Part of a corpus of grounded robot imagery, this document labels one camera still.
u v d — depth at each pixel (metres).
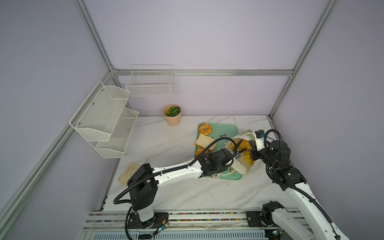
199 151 0.95
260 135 0.62
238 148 0.82
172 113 1.07
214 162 0.59
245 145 0.82
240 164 0.84
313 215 0.43
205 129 1.11
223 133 1.10
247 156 0.69
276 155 0.53
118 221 0.75
